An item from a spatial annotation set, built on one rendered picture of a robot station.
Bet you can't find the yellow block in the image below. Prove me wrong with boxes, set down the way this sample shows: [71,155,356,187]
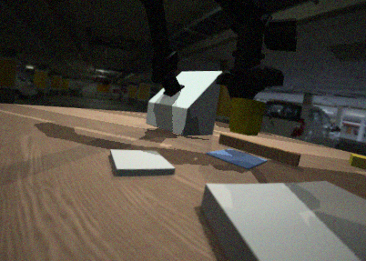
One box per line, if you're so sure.
[349,154,366,169]

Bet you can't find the yellow cup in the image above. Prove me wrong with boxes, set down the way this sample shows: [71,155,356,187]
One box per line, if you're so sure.
[229,97,266,136]

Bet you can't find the dark brown flat bar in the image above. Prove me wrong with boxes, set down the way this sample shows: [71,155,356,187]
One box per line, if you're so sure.
[219,134,301,167]

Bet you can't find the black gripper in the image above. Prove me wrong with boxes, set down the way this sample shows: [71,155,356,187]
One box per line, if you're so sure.
[216,44,284,100]

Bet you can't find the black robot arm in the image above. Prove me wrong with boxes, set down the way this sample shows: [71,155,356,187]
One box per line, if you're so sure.
[140,0,298,96]

